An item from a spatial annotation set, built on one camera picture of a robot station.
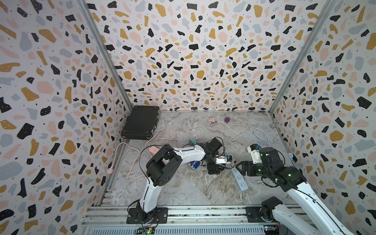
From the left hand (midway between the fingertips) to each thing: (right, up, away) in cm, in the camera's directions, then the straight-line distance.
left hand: (220, 164), depth 91 cm
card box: (-3, +28, +23) cm, 37 cm away
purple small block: (+10, +29, +26) cm, 40 cm away
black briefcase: (-57, +26, +18) cm, 65 cm away
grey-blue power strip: (+10, -7, -7) cm, 14 cm away
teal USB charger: (-17, +13, +10) cm, 24 cm away
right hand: (+9, +3, -16) cm, 18 cm away
